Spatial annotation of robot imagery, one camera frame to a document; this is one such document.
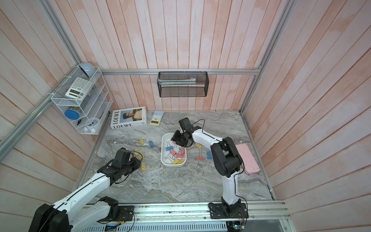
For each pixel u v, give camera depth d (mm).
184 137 815
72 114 762
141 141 1008
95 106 864
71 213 419
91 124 900
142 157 945
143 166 880
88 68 815
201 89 1050
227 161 521
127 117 1112
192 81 884
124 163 671
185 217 730
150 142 1008
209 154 945
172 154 947
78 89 763
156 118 1144
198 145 981
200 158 926
